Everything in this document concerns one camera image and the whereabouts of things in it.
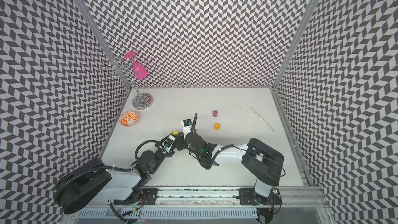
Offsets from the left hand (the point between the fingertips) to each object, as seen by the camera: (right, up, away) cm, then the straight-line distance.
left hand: (174, 135), depth 82 cm
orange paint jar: (+24, +2, +14) cm, 28 cm away
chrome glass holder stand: (-29, +18, +27) cm, 44 cm away
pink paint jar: (+23, +10, +20) cm, 32 cm away
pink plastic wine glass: (-31, +40, +26) cm, 56 cm away
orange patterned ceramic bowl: (-33, +7, +17) cm, 38 cm away
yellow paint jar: (+1, +2, -4) cm, 4 cm away
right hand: (0, -2, -1) cm, 2 cm away
